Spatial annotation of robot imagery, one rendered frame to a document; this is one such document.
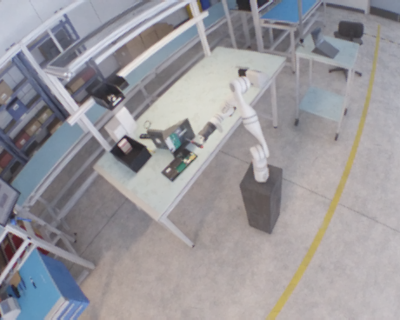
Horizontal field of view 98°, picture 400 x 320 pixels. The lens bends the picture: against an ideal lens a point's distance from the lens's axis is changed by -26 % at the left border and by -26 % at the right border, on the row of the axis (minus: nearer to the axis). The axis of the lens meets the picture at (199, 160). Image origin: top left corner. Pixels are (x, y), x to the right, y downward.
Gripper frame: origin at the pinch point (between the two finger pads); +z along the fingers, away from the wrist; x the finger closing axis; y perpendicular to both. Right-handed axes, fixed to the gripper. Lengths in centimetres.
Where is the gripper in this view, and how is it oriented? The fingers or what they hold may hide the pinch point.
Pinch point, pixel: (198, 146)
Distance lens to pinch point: 149.7
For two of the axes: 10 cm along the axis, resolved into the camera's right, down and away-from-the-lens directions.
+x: -3.2, -5.2, -7.9
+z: -6.2, 7.5, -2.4
